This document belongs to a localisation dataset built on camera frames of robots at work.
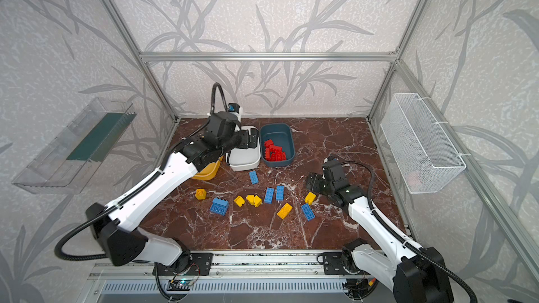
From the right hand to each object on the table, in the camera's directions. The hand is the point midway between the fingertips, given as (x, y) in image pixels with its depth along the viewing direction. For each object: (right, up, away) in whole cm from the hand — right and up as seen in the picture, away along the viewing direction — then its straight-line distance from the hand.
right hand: (314, 174), depth 85 cm
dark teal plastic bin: (-16, +11, +19) cm, 27 cm away
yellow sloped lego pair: (-25, -11, +1) cm, 27 cm away
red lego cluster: (-18, +7, +17) cm, 26 cm away
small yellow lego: (-48, -9, +3) cm, 49 cm away
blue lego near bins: (-27, -4, +11) cm, 29 cm away
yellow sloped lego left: (-31, -11, +2) cm, 33 cm away
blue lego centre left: (-19, -10, +4) cm, 22 cm away
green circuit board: (-49, -36, -14) cm, 62 cm away
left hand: (-24, +20, -10) cm, 33 cm away
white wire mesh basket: (+29, +9, -24) cm, 39 cm away
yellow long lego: (-12, -16, +1) cm, 20 cm away
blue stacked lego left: (-40, -14, +1) cm, 42 cm away
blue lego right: (-3, -15, -1) cm, 15 cm away
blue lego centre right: (-14, -9, +5) cm, 17 cm away
